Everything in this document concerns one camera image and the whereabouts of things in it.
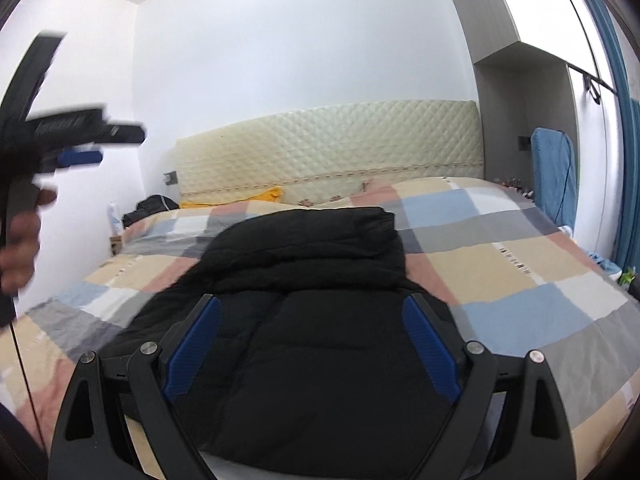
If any grey wall socket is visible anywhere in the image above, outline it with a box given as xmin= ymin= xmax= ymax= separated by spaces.
xmin=164 ymin=171 xmax=178 ymax=186

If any plaid patchwork duvet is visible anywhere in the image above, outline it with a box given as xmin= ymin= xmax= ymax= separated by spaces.
xmin=1 ymin=178 xmax=639 ymax=478

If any blue towel on chair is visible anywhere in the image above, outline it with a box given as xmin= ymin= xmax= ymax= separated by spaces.
xmin=530 ymin=128 xmax=577 ymax=230

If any yellow pillow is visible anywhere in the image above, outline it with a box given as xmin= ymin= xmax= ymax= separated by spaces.
xmin=179 ymin=186 xmax=283 ymax=209

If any person's left hand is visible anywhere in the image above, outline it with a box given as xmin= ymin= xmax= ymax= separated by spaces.
xmin=1 ymin=188 xmax=58 ymax=296

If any black cable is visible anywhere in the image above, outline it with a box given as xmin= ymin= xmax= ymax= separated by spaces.
xmin=6 ymin=294 xmax=51 ymax=461

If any blue curtain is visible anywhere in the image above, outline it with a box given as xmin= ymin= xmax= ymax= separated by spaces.
xmin=574 ymin=0 xmax=640 ymax=276

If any black clothes pile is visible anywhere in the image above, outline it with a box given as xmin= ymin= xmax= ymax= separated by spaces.
xmin=122 ymin=194 xmax=179 ymax=229

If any cardboard box nightstand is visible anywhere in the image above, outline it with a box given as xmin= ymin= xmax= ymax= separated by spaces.
xmin=110 ymin=234 xmax=124 ymax=256

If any cream quilted headboard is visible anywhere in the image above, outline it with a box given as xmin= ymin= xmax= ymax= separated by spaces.
xmin=172 ymin=100 xmax=485 ymax=200

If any black hanging rail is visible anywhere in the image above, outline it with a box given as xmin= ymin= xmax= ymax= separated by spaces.
xmin=570 ymin=0 xmax=617 ymax=93

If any floral pillow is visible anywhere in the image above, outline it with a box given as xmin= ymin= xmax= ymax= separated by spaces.
xmin=281 ymin=178 xmax=388 ymax=206

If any grey wardrobe cabinet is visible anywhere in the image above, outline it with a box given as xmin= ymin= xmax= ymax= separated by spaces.
xmin=434 ymin=0 xmax=582 ymax=196

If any white spray bottle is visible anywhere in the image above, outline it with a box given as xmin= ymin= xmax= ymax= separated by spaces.
xmin=107 ymin=202 xmax=124 ymax=236

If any black puffer jacket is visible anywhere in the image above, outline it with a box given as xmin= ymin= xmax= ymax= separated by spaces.
xmin=102 ymin=207 xmax=450 ymax=479

